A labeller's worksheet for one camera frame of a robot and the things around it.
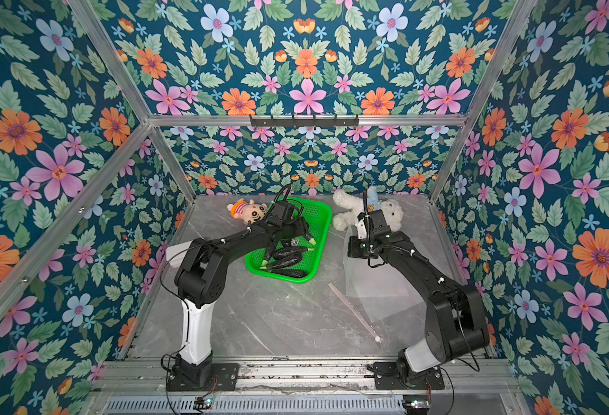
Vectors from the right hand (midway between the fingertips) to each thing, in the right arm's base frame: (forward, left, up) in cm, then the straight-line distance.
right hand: (356, 244), depth 88 cm
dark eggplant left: (+3, +32, -10) cm, 34 cm away
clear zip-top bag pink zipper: (-24, -4, -13) cm, 27 cm away
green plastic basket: (+9, +24, -10) cm, 27 cm away
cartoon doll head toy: (+20, +44, -5) cm, 49 cm away
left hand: (+12, +18, -4) cm, 22 cm away
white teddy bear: (+24, -2, -5) cm, 24 cm away
